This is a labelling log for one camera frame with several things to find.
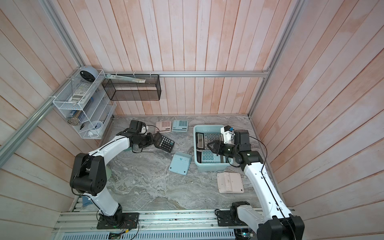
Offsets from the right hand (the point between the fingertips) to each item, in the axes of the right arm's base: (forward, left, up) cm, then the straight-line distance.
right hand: (210, 144), depth 77 cm
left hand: (+9, +33, -12) cm, 36 cm away
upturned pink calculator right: (-13, -12, -19) cm, 26 cm away
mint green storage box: (-4, +3, -19) cm, 20 cm away
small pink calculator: (+28, +32, -19) cm, 47 cm away
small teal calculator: (+30, +20, -19) cm, 40 cm away
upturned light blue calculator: (-1, +18, -20) cm, 27 cm away
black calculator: (+11, +30, -14) cm, 35 cm away
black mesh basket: (+45, +62, +2) cm, 77 cm away
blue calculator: (+1, 0, -16) cm, 16 cm away
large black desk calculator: (+13, +3, -13) cm, 19 cm away
